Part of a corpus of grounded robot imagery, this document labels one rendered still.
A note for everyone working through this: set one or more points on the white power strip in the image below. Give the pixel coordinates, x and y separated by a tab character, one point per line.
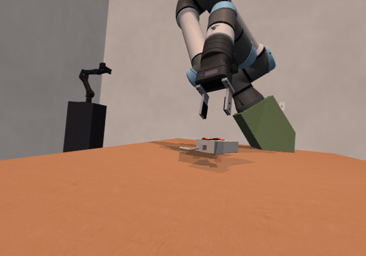
214	146

